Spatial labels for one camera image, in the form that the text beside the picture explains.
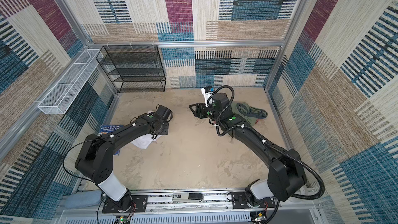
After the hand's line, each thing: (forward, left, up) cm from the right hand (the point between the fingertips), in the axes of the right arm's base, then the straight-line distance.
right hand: (194, 108), depth 78 cm
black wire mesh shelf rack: (+42, +42, -6) cm, 60 cm away
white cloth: (-7, +30, -22) cm, 38 cm away
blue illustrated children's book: (+2, +55, -21) cm, 59 cm away
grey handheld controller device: (-36, +4, -20) cm, 41 cm away
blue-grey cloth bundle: (-35, +53, -21) cm, 66 cm away
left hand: (0, +19, -17) cm, 25 cm away
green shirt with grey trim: (+12, -36, -23) cm, 44 cm away
